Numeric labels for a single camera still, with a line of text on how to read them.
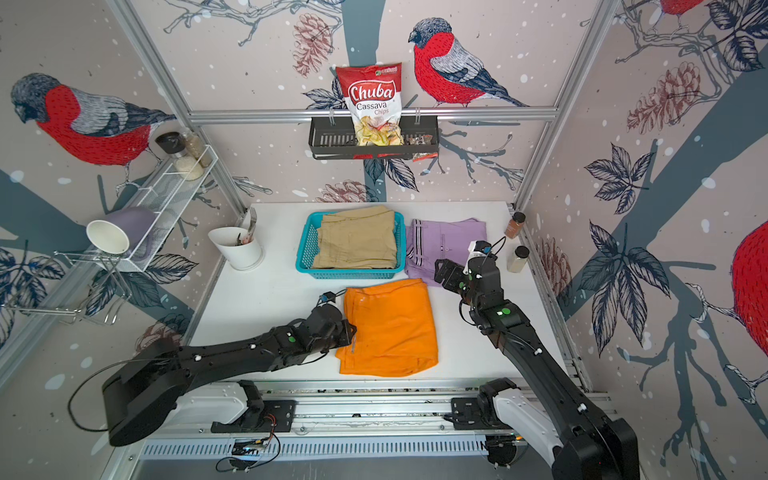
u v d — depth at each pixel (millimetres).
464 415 727
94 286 660
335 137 949
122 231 611
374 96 803
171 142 780
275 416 728
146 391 417
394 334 853
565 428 461
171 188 843
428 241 1063
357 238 1014
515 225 1070
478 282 584
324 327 650
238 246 944
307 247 976
